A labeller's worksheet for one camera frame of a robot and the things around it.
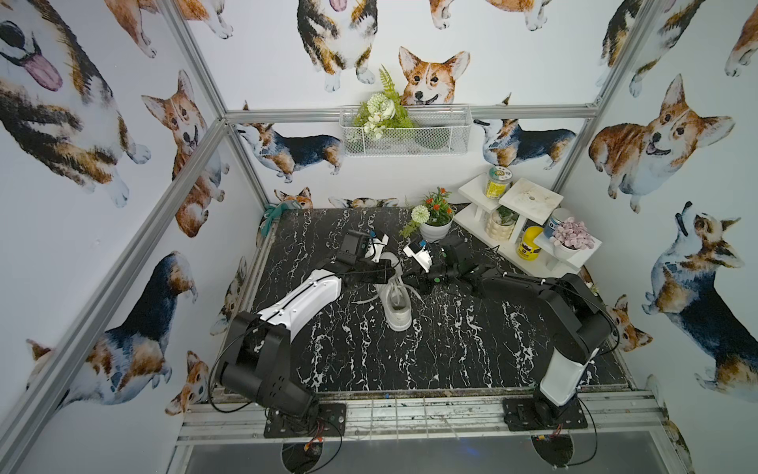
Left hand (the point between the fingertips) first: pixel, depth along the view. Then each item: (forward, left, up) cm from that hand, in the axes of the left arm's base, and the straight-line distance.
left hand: (392, 263), depth 87 cm
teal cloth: (+36, +49, -15) cm, 62 cm away
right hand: (-1, -4, -1) cm, 5 cm away
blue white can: (+9, -48, +9) cm, 50 cm away
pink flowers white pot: (0, -48, +10) cm, 49 cm away
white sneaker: (-8, -1, -8) cm, 11 cm away
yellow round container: (+9, -46, -8) cm, 48 cm away
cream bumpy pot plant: (+22, -40, -9) cm, 46 cm away
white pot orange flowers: (+20, -17, -2) cm, 26 cm away
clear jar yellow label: (+26, -35, +8) cm, 45 cm away
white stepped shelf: (+18, -42, -2) cm, 46 cm away
